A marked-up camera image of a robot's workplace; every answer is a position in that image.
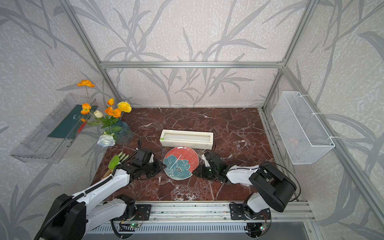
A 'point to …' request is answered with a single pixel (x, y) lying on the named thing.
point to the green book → (69, 124)
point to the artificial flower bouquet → (109, 121)
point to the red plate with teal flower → (180, 162)
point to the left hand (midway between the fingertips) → (166, 167)
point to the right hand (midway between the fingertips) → (194, 173)
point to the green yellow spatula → (112, 164)
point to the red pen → (82, 127)
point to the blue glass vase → (126, 136)
